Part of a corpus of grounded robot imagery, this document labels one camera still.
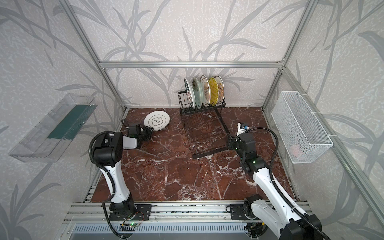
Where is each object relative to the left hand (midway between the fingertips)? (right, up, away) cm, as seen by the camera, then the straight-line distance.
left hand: (154, 126), depth 105 cm
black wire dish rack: (+37, -5, 0) cm, 37 cm away
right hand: (+50, -3, -24) cm, 56 cm away
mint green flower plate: (+32, +21, -17) cm, 42 cm away
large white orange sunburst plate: (+36, +27, -14) cm, 47 cm away
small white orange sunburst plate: (+45, +24, -21) cm, 55 cm away
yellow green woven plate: (+41, +23, -16) cm, 50 cm away
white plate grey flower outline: (+1, +5, +7) cm, 9 cm away
